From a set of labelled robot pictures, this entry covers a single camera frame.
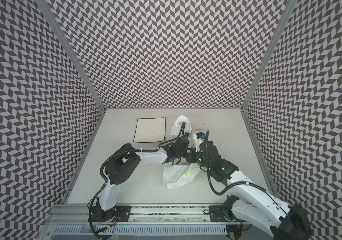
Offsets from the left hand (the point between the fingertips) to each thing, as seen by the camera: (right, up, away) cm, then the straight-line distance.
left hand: (192, 151), depth 93 cm
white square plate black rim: (-29, +13, +13) cm, 35 cm away
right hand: (-6, +1, -17) cm, 18 cm away
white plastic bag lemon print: (-11, -8, -18) cm, 23 cm away
